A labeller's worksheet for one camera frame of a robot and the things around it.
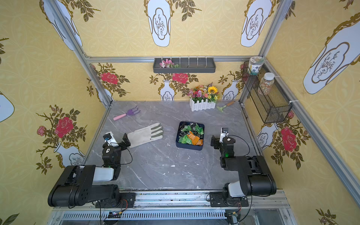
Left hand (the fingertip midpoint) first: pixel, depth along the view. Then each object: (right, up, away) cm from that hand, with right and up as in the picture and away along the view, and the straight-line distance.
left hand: (113, 137), depth 88 cm
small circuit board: (+8, -38, -15) cm, 42 cm away
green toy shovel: (+76, +20, +29) cm, 84 cm away
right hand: (+71, 0, +6) cm, 71 cm away
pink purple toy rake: (+1, +16, +28) cm, 32 cm away
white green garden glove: (+23, +1, +14) cm, 27 cm away
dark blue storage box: (+44, -3, +5) cm, 44 cm away
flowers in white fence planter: (+59, +27, +19) cm, 68 cm away
